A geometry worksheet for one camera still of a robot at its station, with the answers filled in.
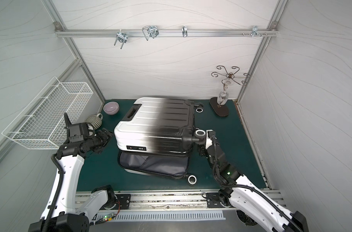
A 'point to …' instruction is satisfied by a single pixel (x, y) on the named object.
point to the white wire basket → (41, 125)
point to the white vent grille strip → (162, 215)
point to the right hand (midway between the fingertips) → (205, 138)
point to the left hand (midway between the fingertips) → (111, 136)
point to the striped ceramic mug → (95, 121)
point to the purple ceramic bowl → (111, 108)
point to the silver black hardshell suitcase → (155, 136)
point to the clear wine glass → (223, 95)
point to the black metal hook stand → (223, 110)
